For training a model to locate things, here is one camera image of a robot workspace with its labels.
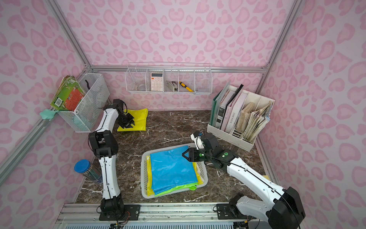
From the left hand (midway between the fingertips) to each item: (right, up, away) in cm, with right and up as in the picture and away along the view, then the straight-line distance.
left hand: (133, 121), depth 104 cm
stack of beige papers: (+79, -1, -16) cm, 81 cm away
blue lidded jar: (-10, -22, -35) cm, 43 cm away
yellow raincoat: (+21, -35, -34) cm, 53 cm away
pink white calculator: (+19, +26, -9) cm, 34 cm away
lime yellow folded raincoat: (+1, +4, +13) cm, 14 cm away
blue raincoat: (+30, -26, -26) cm, 48 cm away
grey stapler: (+28, +24, -5) cm, 38 cm away
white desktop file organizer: (+70, -10, -12) cm, 72 cm away
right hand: (+38, -18, -30) cm, 52 cm away
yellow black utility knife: (+38, +24, -7) cm, 45 cm away
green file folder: (+56, +10, -20) cm, 61 cm away
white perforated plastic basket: (+47, -26, -23) cm, 58 cm away
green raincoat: (+42, -33, -33) cm, 62 cm away
